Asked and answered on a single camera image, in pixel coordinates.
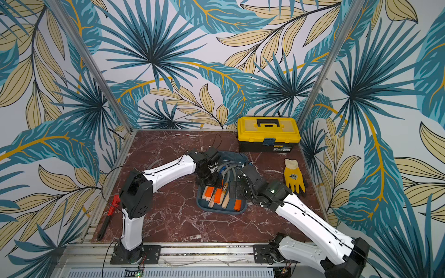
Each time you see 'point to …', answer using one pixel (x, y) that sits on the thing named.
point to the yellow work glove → (293, 175)
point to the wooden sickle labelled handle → (226, 183)
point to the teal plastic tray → (204, 193)
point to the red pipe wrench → (116, 200)
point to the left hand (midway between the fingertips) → (213, 187)
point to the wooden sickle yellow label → (212, 201)
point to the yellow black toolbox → (268, 134)
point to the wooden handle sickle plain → (226, 200)
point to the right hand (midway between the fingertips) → (238, 188)
